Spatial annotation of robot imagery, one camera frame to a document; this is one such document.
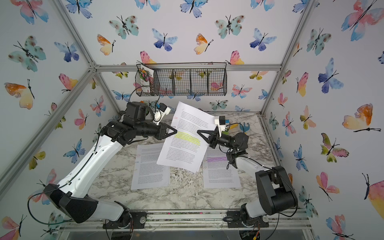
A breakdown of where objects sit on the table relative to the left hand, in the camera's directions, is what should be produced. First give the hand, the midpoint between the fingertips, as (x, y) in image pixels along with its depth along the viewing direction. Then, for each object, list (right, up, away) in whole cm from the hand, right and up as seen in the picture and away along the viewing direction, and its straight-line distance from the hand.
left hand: (176, 130), depth 67 cm
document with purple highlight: (+21, -26, +21) cm, 40 cm away
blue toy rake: (+44, +1, +43) cm, 62 cm away
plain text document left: (-21, -26, +23) cm, 40 cm away
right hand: (+10, -1, +2) cm, 11 cm away
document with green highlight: (+3, -9, +5) cm, 11 cm away
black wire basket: (+15, +33, +31) cm, 48 cm away
